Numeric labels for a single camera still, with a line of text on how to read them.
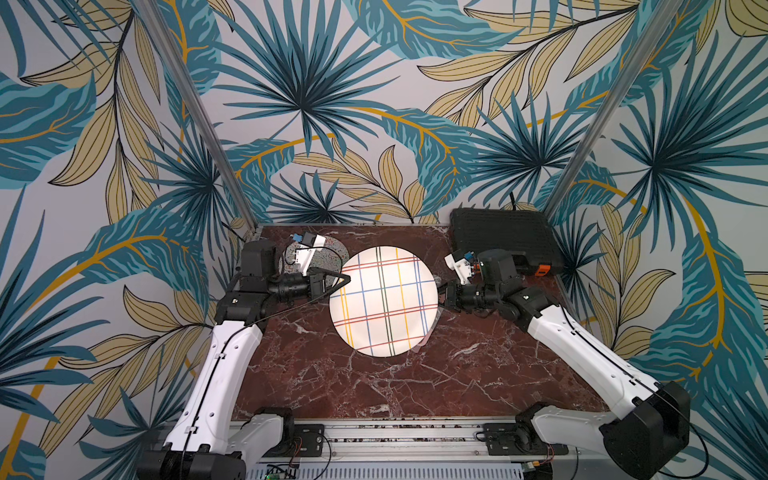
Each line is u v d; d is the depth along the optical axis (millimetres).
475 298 639
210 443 371
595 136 907
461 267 704
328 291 641
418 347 849
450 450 732
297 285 586
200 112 849
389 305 680
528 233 1088
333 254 538
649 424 381
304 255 609
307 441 733
